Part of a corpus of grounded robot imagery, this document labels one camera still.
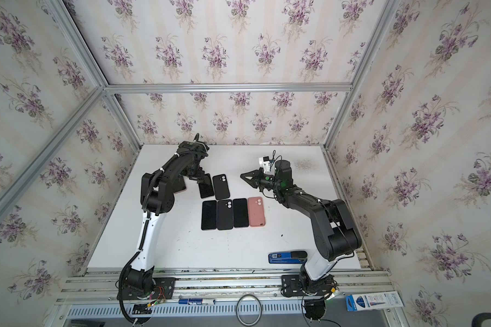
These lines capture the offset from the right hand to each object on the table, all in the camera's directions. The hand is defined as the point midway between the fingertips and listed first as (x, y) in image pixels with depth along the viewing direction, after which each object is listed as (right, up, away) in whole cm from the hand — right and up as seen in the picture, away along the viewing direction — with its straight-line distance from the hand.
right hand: (248, 175), depth 84 cm
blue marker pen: (-18, -43, -14) cm, 49 cm away
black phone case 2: (-11, -19, +9) cm, 23 cm away
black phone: (-21, -7, +16) cm, 27 cm away
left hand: (-29, -4, +18) cm, 35 cm away
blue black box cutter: (+18, -31, -7) cm, 37 cm away
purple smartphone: (-4, -18, +10) cm, 21 cm away
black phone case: (-14, -7, +18) cm, 24 cm away
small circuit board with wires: (-36, -47, -12) cm, 60 cm away
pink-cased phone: (+4, -20, +8) cm, 22 cm away
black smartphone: (-18, -19, +8) cm, 27 cm away
